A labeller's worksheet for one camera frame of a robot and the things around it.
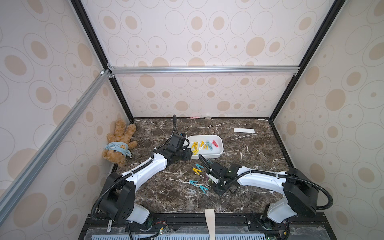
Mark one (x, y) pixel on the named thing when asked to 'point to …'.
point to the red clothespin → (214, 143)
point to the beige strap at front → (210, 219)
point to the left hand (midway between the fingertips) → (193, 152)
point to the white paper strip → (244, 130)
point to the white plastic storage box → (210, 146)
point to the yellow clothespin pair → (195, 151)
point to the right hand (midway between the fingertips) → (220, 187)
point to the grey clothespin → (192, 192)
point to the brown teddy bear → (118, 144)
